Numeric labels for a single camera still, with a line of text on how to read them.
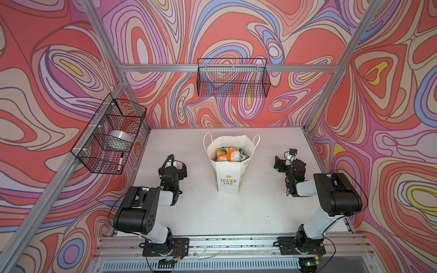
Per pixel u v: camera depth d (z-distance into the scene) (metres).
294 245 0.73
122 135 0.74
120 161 0.72
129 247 0.75
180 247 0.73
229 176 0.78
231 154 0.82
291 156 0.81
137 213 0.45
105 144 0.73
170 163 0.79
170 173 0.73
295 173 0.75
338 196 0.48
